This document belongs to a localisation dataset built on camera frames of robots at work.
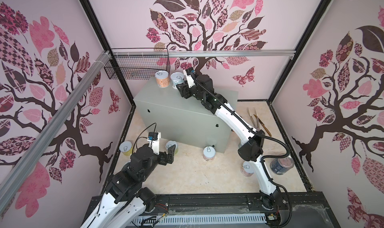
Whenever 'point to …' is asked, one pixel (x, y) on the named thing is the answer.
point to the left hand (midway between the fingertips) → (166, 147)
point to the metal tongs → (257, 126)
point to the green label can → (171, 143)
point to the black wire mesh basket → (137, 63)
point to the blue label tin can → (280, 166)
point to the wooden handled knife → (264, 125)
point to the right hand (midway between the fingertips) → (182, 80)
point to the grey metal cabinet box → (165, 110)
